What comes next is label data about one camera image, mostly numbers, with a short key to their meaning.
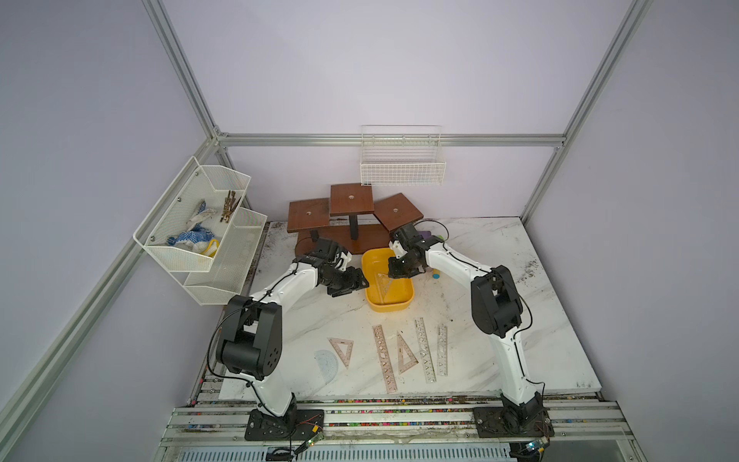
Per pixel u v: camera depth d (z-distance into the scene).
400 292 0.98
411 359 0.85
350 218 1.04
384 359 0.85
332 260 0.77
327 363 0.84
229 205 0.82
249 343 0.47
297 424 0.73
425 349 0.86
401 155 0.96
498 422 0.73
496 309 0.58
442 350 0.86
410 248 0.81
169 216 0.70
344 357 0.86
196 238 0.70
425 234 1.15
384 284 1.01
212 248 0.73
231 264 0.98
